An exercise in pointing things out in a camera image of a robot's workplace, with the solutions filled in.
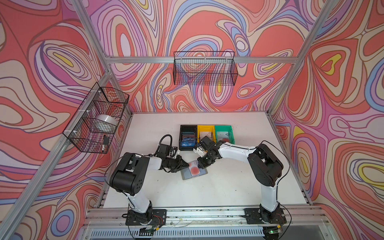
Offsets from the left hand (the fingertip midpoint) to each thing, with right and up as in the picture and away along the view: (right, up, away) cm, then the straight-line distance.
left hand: (189, 164), depth 90 cm
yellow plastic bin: (+12, +22, +19) cm, 31 cm away
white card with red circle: (+3, -2, 0) cm, 3 cm away
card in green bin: (+23, +17, +13) cm, 31 cm away
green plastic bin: (+24, +22, +13) cm, 35 cm away
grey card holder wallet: (-2, -5, -1) cm, 6 cm away
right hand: (+7, -3, +1) cm, 8 cm away
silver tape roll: (-42, +26, -18) cm, 53 cm away
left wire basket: (-49, +22, -16) cm, 56 cm away
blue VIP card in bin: (0, +13, +9) cm, 15 cm away
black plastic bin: (-1, +16, +12) cm, 20 cm away
